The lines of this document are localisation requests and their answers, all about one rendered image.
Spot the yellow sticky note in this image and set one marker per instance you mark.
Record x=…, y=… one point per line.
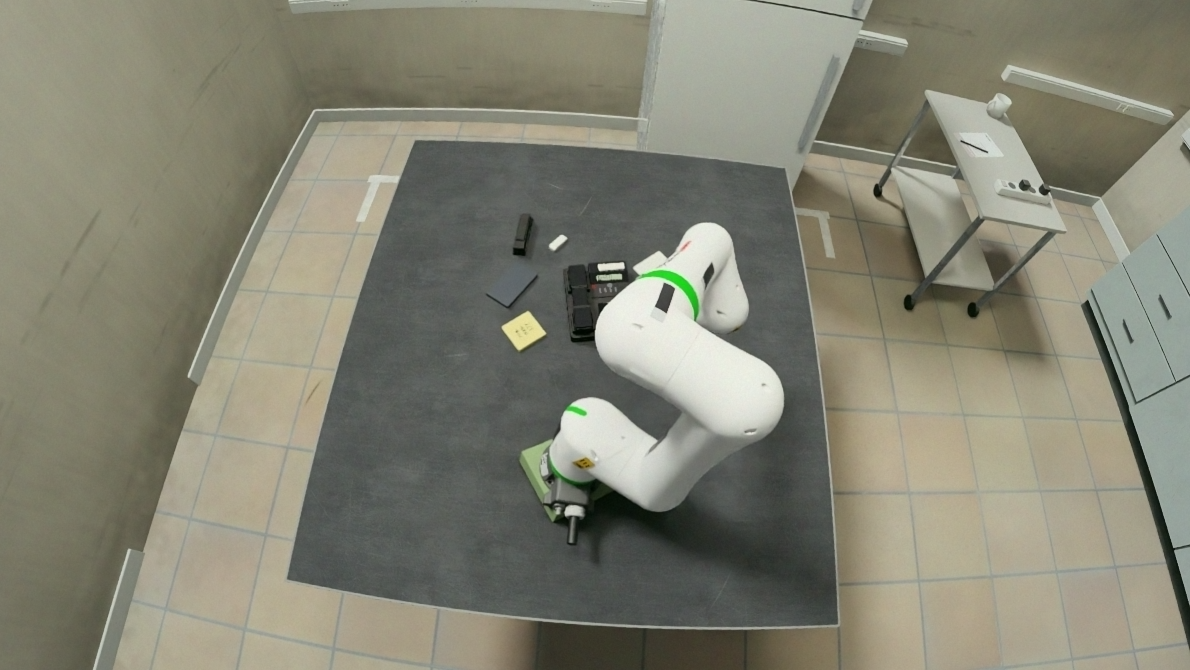
x=523, y=331

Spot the white rectangular sheet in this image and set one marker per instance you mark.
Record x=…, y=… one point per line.
x=650, y=263

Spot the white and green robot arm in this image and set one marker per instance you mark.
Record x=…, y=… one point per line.
x=643, y=334

